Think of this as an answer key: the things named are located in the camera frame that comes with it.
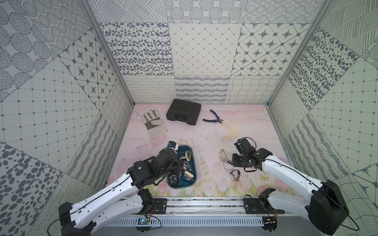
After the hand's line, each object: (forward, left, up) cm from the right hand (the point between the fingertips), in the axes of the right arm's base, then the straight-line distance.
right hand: (236, 162), depth 84 cm
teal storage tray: (+6, +29, -2) cm, 30 cm away
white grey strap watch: (0, +4, -5) cm, 7 cm away
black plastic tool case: (+39, +31, +1) cm, 50 cm away
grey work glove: (+30, +55, -3) cm, 63 cm away
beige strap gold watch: (+7, +6, -5) cm, 10 cm away
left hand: (-7, +29, +12) cm, 32 cm away
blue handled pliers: (+36, +7, -5) cm, 37 cm away
